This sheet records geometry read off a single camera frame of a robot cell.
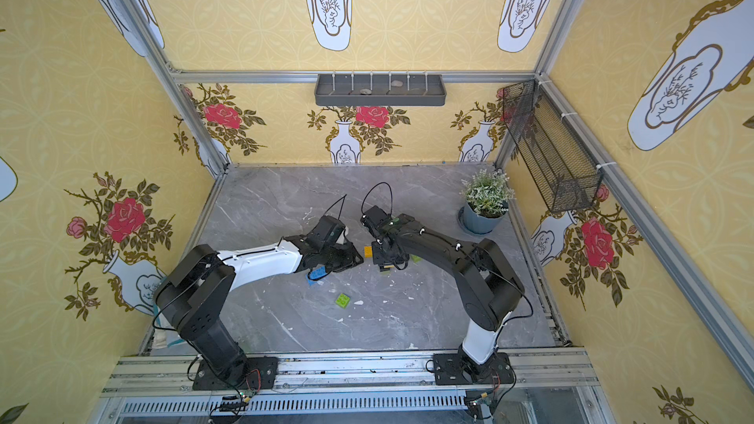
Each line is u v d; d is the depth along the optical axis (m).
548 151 1.07
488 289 0.46
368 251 0.95
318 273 0.78
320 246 0.72
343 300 0.85
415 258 0.60
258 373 0.73
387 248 0.65
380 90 0.92
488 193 0.88
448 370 0.75
